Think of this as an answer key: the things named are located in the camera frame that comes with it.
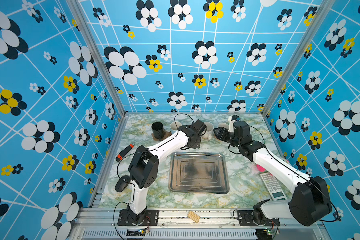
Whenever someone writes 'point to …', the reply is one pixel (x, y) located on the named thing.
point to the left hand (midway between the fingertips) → (195, 143)
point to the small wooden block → (193, 216)
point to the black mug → (157, 129)
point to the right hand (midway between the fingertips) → (218, 130)
